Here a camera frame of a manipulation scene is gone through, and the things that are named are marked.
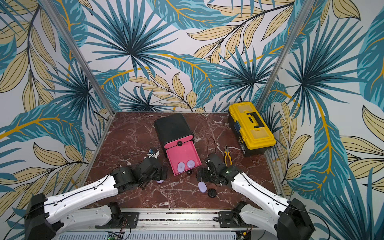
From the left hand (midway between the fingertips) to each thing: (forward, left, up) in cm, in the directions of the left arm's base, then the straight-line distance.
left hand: (159, 170), depth 77 cm
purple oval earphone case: (-4, -23, -11) cm, 26 cm away
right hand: (0, -22, -5) cm, 23 cm away
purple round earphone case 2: (-2, +1, -12) cm, 12 cm away
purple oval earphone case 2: (+5, -10, -7) cm, 13 cm away
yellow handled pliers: (+17, -39, -11) cm, 44 cm away
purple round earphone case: (+7, -16, -8) cm, 19 cm away
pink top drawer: (+15, -9, +3) cm, 18 cm away
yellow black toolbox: (+19, -52, +5) cm, 56 cm away
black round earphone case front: (-8, -28, -10) cm, 31 cm away
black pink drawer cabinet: (+23, -5, +5) cm, 24 cm away
